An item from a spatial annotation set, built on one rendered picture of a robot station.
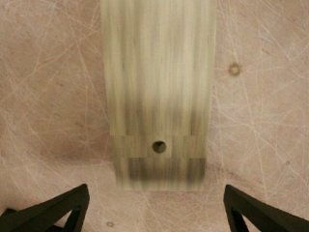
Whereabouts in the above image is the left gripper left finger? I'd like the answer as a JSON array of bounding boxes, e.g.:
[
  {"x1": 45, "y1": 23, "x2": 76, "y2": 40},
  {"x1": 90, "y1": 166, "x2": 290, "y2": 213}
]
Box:
[{"x1": 0, "y1": 184, "x2": 90, "y2": 232}]

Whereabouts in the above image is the light wooden slat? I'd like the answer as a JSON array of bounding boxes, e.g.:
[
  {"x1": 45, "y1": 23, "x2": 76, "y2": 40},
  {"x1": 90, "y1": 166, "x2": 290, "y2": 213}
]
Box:
[{"x1": 100, "y1": 0, "x2": 217, "y2": 191}]

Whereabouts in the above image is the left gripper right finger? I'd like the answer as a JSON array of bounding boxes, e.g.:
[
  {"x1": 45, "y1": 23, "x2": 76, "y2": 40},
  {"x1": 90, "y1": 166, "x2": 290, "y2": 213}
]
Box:
[{"x1": 223, "y1": 185, "x2": 309, "y2": 232}]

